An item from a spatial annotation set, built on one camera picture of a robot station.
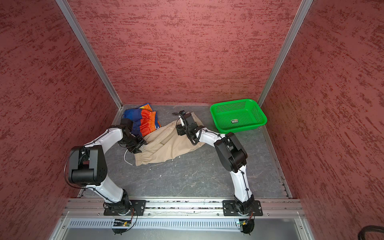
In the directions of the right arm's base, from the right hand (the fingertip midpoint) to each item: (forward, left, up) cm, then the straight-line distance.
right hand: (179, 128), depth 98 cm
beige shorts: (-7, +6, -2) cm, 9 cm away
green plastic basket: (+16, -44, -7) cm, 48 cm away
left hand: (-14, +21, -2) cm, 25 cm away
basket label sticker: (+10, -41, -6) cm, 42 cm away
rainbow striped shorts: (+10, +27, -3) cm, 29 cm away
